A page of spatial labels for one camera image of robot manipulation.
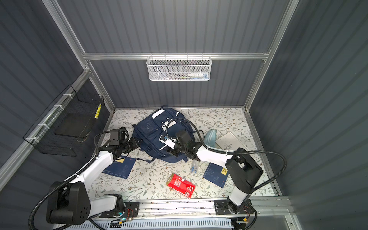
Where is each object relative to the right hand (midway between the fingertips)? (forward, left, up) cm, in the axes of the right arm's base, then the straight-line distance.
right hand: (168, 144), depth 85 cm
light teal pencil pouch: (+9, -26, -8) cm, 29 cm away
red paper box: (-20, -8, -12) cm, 25 cm away
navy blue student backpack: (+14, +11, -8) cm, 20 cm away
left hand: (+2, +19, -1) cm, 19 cm away
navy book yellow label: (-14, -28, -12) cm, 34 cm away
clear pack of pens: (-10, -15, -11) cm, 21 cm away
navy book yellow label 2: (-10, +29, -10) cm, 32 cm away
